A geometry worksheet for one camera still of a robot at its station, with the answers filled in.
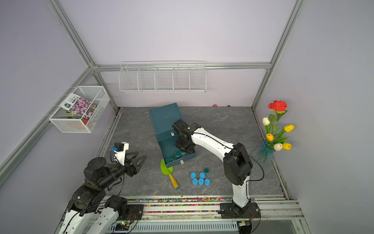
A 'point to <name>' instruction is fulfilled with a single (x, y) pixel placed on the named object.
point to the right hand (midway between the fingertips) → (179, 147)
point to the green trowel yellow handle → (167, 171)
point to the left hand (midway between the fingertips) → (142, 155)
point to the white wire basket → (66, 121)
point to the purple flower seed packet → (82, 107)
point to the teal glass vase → (263, 154)
